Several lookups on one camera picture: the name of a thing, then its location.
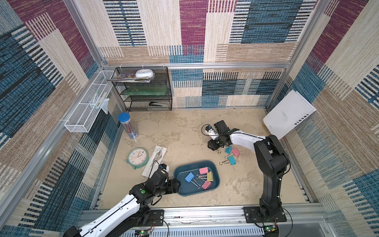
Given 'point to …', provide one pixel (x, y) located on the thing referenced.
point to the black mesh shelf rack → (137, 103)
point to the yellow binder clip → (203, 170)
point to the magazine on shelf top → (131, 78)
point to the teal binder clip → (231, 159)
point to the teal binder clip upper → (228, 150)
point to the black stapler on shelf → (153, 103)
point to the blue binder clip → (190, 177)
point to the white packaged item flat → (155, 160)
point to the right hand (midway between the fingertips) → (211, 142)
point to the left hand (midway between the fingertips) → (175, 184)
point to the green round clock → (137, 158)
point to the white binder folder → (289, 114)
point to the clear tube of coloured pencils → (124, 118)
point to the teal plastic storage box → (187, 188)
